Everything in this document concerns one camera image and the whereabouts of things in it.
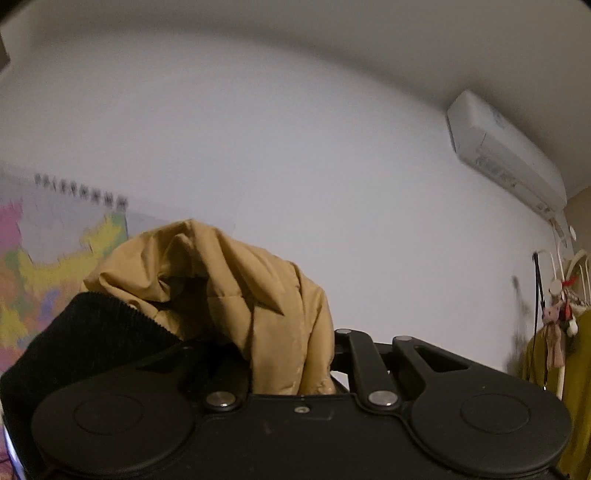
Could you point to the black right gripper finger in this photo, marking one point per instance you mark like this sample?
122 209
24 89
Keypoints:
386 376

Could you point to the tan padded jacket black cuffs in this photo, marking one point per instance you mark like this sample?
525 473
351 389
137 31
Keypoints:
186 284

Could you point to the pink plush toy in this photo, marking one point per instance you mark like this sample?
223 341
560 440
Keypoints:
553 318

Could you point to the mustard yellow hanging garment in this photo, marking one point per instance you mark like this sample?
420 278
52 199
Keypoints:
575 460

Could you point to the white coat rack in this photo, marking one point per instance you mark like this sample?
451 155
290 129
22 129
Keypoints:
570 283

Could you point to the white wall air conditioner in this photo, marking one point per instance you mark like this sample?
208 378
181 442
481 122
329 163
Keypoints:
488 142

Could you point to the colourful wall map poster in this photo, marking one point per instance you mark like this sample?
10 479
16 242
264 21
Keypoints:
54 232

